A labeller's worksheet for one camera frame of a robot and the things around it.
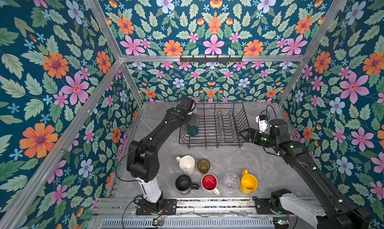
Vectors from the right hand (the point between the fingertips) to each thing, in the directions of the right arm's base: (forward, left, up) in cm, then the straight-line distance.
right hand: (244, 133), depth 75 cm
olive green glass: (-9, +21, -20) cm, 31 cm away
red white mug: (-18, +18, -24) cm, 35 cm away
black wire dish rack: (+18, +10, -16) cm, 26 cm away
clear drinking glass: (-17, +6, -22) cm, 29 cm away
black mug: (-18, +32, -21) cm, 43 cm away
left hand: (+15, +27, -3) cm, 31 cm away
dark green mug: (+12, +28, -15) cm, 34 cm away
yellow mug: (-18, -4, -22) cm, 29 cm away
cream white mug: (-7, +31, -22) cm, 39 cm away
